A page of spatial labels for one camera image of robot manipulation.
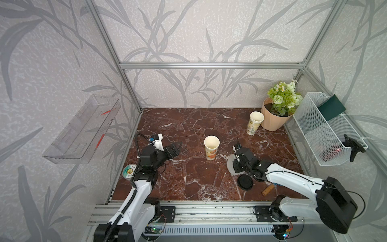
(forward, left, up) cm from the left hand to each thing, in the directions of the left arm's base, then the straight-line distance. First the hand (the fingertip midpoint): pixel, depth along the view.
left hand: (177, 144), depth 80 cm
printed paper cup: (+3, -19, -3) cm, 19 cm away
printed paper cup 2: (+21, -48, -2) cm, 52 cm away
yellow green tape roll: (-11, +27, -10) cm, 30 cm away
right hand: (-4, -32, -12) cm, 34 cm away
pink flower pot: (+22, -58, -6) cm, 62 cm away
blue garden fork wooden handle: (-19, -49, -15) cm, 55 cm away
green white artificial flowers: (+23, -62, +12) cm, 67 cm away
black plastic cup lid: (-15, -37, -14) cm, 43 cm away
